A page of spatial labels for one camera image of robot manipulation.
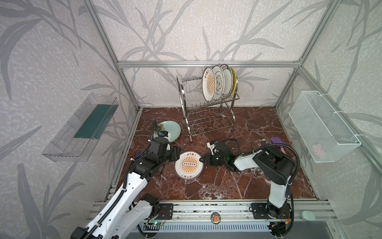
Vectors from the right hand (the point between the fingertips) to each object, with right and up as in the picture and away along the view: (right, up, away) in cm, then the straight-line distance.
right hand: (199, 155), depth 90 cm
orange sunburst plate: (-6, -6, -3) cm, 9 cm away
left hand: (-11, +9, -13) cm, 19 cm away
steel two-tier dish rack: (+3, +25, +25) cm, 35 cm away
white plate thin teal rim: (+12, +43, -7) cm, 45 cm away
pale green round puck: (+53, -24, -19) cm, 61 cm away
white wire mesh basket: (+55, +15, -27) cm, 63 cm away
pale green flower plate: (-20, +17, +18) cm, 32 cm away
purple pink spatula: (+54, +8, +12) cm, 56 cm away
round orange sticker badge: (+8, -26, -18) cm, 33 cm away
